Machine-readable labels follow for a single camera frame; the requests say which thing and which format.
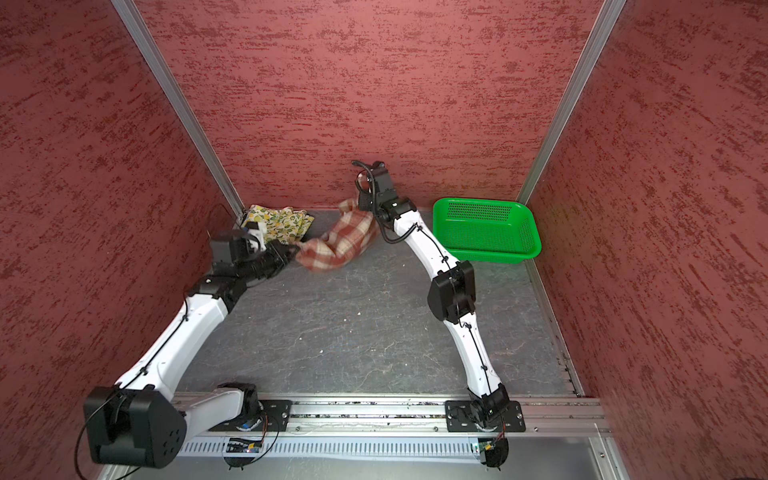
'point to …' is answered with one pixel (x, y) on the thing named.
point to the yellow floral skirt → (280, 224)
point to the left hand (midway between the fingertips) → (302, 253)
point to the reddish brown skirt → (352, 234)
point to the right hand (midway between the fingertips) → (363, 199)
